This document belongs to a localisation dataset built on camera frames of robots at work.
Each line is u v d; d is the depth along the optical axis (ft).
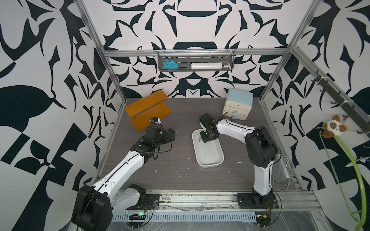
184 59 3.03
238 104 3.21
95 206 1.29
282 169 2.54
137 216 2.39
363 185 1.65
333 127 1.97
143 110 3.12
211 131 2.42
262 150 1.70
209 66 2.93
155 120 2.41
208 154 2.90
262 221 2.34
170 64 2.99
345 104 1.90
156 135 2.09
